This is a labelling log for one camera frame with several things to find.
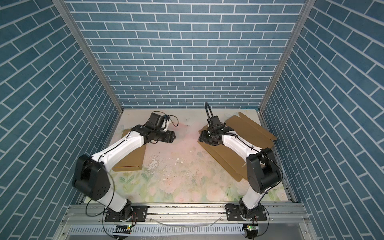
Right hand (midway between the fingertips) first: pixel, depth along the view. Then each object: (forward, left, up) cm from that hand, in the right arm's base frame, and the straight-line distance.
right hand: (201, 138), depth 90 cm
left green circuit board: (-47, +35, -14) cm, 60 cm away
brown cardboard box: (-6, -17, -14) cm, 23 cm away
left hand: (-2, +17, +3) cm, 18 cm away
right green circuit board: (-41, -28, -16) cm, 52 cm away
